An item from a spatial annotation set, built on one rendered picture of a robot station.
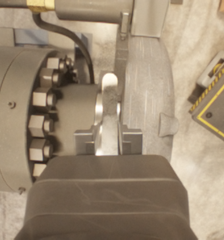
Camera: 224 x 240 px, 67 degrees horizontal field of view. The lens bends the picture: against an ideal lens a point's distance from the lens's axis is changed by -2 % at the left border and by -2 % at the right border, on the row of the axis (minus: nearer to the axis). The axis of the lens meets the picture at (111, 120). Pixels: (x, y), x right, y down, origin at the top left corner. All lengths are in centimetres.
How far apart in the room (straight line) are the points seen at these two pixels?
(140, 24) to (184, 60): 92
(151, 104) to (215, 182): 159
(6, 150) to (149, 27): 50
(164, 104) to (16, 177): 46
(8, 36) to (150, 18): 87
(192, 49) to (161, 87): 102
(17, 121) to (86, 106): 22
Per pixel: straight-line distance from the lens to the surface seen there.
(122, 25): 40
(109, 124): 16
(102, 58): 129
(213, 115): 118
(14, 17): 148
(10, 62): 61
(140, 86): 39
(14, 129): 52
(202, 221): 221
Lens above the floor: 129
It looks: 71 degrees down
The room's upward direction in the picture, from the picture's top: 178 degrees counter-clockwise
